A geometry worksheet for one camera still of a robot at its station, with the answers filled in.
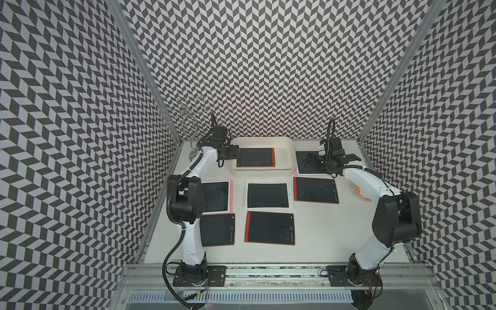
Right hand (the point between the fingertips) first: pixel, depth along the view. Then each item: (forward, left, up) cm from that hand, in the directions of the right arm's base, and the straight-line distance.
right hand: (310, 166), depth 91 cm
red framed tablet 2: (-6, -4, -11) cm, 14 cm away
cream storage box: (+21, +9, -12) cm, 25 cm away
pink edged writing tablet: (-9, +45, -14) cm, 48 cm away
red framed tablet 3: (+15, +26, -11) cm, 32 cm away
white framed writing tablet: (-7, +20, -14) cm, 26 cm away
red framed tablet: (-25, +20, -12) cm, 34 cm away
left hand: (+8, +38, 0) cm, 39 cm away
